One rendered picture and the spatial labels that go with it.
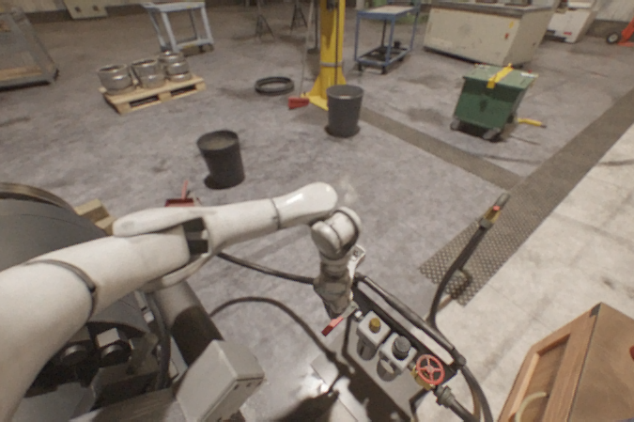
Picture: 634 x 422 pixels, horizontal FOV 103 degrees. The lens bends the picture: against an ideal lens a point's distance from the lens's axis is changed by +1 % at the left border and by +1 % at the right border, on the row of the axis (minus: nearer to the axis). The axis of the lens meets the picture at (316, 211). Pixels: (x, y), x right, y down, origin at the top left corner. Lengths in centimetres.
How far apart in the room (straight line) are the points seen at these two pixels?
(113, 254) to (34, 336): 12
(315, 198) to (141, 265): 27
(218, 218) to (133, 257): 13
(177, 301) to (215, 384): 20
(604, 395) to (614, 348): 17
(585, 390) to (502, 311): 68
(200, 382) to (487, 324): 138
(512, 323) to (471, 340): 25
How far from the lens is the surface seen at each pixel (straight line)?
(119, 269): 35
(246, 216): 43
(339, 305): 64
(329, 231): 45
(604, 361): 118
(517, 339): 166
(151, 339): 48
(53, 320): 28
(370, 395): 132
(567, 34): 912
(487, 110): 307
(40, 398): 80
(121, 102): 420
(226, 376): 50
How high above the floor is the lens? 129
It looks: 44 degrees down
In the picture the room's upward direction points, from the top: 1 degrees counter-clockwise
